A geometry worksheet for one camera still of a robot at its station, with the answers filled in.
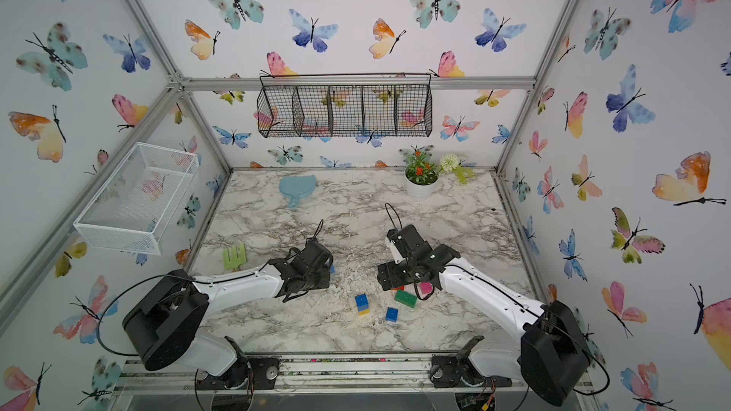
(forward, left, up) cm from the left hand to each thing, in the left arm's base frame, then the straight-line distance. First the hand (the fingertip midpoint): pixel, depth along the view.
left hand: (329, 274), depth 90 cm
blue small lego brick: (-12, -19, 0) cm, 23 cm away
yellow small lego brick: (-11, -11, -1) cm, 16 cm away
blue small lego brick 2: (-11, -11, +6) cm, 16 cm away
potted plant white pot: (+30, -31, +12) cm, 45 cm away
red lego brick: (-5, -22, 0) cm, 22 cm away
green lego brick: (-8, -23, -1) cm, 25 cm away
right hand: (-4, -19, +9) cm, 22 cm away
